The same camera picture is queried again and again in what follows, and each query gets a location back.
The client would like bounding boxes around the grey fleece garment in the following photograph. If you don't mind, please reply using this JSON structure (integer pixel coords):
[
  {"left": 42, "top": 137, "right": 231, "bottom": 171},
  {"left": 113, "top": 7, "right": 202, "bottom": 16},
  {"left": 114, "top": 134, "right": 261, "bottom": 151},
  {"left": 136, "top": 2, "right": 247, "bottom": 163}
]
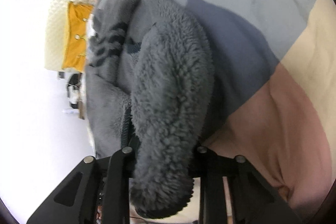
[{"left": 85, "top": 0, "right": 214, "bottom": 219}]

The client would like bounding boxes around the wooden nightstand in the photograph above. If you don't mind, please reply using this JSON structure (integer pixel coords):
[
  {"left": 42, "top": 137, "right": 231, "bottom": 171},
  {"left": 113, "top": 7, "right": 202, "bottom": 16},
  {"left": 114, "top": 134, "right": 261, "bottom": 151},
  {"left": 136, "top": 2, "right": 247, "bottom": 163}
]
[{"left": 78, "top": 99, "right": 85, "bottom": 120}]

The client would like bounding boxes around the white tissue pack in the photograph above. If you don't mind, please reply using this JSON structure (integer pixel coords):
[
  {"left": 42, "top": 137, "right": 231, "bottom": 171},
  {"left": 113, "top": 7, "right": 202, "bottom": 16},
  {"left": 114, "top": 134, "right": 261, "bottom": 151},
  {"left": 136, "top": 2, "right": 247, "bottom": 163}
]
[{"left": 69, "top": 90, "right": 80, "bottom": 105}]

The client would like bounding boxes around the black bag on nightstand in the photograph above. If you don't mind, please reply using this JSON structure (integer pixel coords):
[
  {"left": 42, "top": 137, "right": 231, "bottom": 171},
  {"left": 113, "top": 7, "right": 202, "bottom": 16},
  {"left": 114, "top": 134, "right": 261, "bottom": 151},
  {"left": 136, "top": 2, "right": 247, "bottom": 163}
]
[{"left": 66, "top": 73, "right": 81, "bottom": 109}]

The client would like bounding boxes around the yellow crown pillow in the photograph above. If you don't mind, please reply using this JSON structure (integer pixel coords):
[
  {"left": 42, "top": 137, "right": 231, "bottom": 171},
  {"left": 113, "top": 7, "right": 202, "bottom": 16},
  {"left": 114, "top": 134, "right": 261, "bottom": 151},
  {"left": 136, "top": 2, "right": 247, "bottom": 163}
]
[{"left": 62, "top": 2, "right": 93, "bottom": 73}]

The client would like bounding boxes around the patchwork checked duvet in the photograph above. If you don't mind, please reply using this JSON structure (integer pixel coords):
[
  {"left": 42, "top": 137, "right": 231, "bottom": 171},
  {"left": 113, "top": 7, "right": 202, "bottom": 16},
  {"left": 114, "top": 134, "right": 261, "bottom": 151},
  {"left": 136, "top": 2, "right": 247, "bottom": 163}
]
[{"left": 88, "top": 0, "right": 334, "bottom": 224}]

